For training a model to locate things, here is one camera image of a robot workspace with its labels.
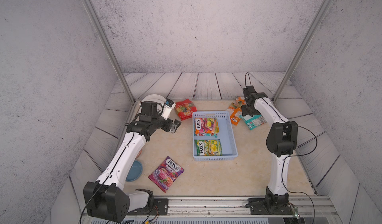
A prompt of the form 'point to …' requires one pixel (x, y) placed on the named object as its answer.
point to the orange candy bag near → (236, 114)
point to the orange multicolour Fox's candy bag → (206, 125)
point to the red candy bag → (184, 109)
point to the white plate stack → (154, 97)
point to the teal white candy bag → (252, 122)
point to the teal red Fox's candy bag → (206, 134)
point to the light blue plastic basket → (213, 137)
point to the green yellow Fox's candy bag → (209, 147)
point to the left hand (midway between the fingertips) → (174, 118)
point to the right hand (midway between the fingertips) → (250, 111)
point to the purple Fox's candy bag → (164, 175)
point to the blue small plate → (135, 172)
